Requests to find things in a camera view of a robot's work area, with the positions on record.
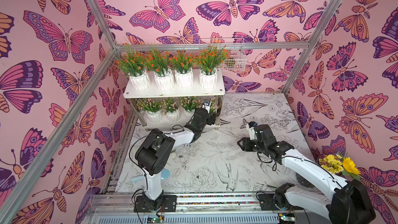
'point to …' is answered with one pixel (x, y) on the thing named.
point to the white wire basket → (237, 64)
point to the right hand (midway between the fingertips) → (241, 141)
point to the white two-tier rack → (196, 90)
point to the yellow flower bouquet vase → (338, 164)
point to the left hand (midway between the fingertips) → (211, 109)
